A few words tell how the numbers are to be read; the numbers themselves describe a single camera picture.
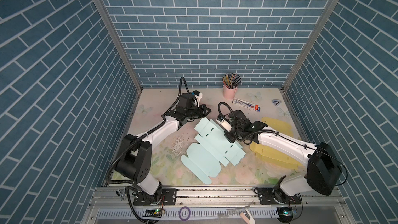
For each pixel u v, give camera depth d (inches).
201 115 29.8
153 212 27.9
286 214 27.5
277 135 21.0
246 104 43.7
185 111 26.7
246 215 26.7
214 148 34.3
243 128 25.3
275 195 26.3
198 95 31.5
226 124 29.5
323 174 16.9
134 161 17.4
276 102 43.9
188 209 27.8
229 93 43.8
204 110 29.7
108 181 16.2
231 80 43.7
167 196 29.3
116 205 28.3
